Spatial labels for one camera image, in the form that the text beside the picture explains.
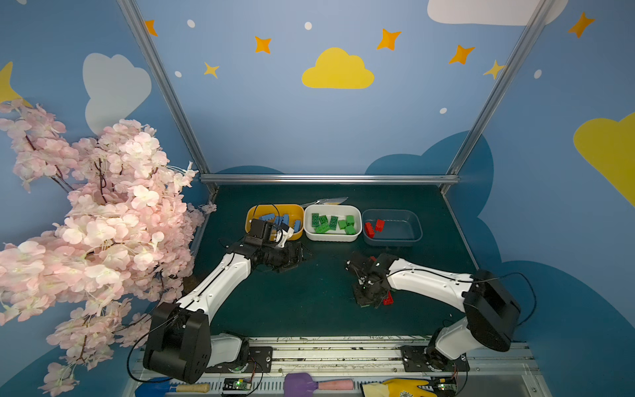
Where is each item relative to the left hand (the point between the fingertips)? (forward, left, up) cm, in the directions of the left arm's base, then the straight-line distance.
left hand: (305, 258), depth 81 cm
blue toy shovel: (-35, +41, -15) cm, 56 cm away
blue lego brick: (+26, +18, -10) cm, 33 cm away
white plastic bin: (+31, -13, -12) cm, 36 cm away
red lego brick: (+21, -26, -13) cm, 36 cm away
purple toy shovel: (-33, 0, -13) cm, 36 cm away
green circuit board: (-33, +19, -15) cm, 41 cm away
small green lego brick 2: (+21, -6, -11) cm, 24 cm away
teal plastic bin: (+24, -41, -15) cm, 50 cm away
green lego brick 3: (+26, -18, -13) cm, 34 cm away
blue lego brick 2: (+25, +10, -12) cm, 30 cm away
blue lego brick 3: (+22, +5, -12) cm, 25 cm away
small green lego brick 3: (+25, -15, -14) cm, 32 cm away
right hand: (-9, -20, -11) cm, 25 cm away
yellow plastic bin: (+30, +7, -13) cm, 34 cm away
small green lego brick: (+26, -6, -13) cm, 30 cm away
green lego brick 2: (+25, -11, -13) cm, 30 cm away
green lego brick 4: (+21, -18, -13) cm, 30 cm away
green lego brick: (+27, -3, -12) cm, 29 cm away
